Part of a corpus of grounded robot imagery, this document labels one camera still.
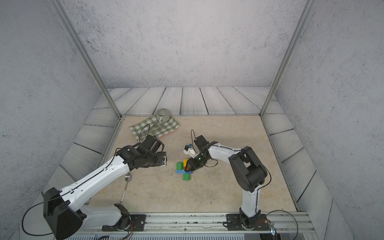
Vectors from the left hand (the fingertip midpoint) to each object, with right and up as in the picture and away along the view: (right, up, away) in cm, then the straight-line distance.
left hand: (165, 161), depth 79 cm
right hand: (+11, -3, +10) cm, 15 cm away
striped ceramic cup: (-8, +27, +33) cm, 43 cm away
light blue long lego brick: (+9, -7, +7) cm, 14 cm away
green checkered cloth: (-18, +19, +35) cm, 43 cm away
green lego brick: (+7, -5, +10) cm, 13 cm away
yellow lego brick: (+10, -2, +8) cm, 13 cm away
